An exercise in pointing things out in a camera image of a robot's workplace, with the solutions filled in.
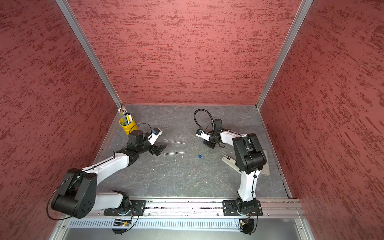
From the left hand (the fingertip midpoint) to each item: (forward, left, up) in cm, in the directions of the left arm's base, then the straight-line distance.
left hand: (160, 142), depth 89 cm
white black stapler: (-10, -44, -6) cm, 45 cm away
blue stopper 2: (-5, -25, -8) cm, 27 cm away
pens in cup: (+17, +25, +3) cm, 31 cm away
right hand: (+6, -29, -9) cm, 31 cm away
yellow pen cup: (+11, +22, -1) cm, 25 cm away
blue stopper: (+5, -27, -8) cm, 29 cm away
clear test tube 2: (-4, -3, -7) cm, 9 cm away
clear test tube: (+6, -7, -9) cm, 13 cm away
